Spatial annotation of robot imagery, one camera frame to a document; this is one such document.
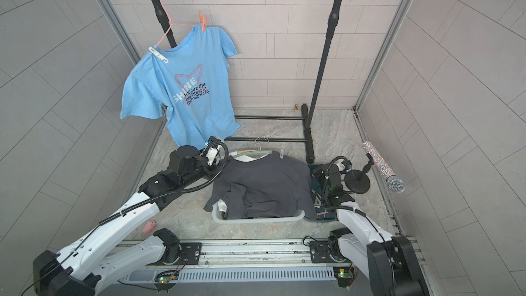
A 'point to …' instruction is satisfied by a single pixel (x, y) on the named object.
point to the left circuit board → (165, 280)
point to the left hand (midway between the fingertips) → (228, 154)
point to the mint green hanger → (261, 152)
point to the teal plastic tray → (322, 214)
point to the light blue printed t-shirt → (194, 86)
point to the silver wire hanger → (262, 136)
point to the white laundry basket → (218, 216)
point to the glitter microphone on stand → (356, 183)
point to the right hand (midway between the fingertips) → (317, 162)
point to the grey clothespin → (282, 151)
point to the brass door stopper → (296, 107)
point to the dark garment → (276, 186)
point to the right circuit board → (344, 275)
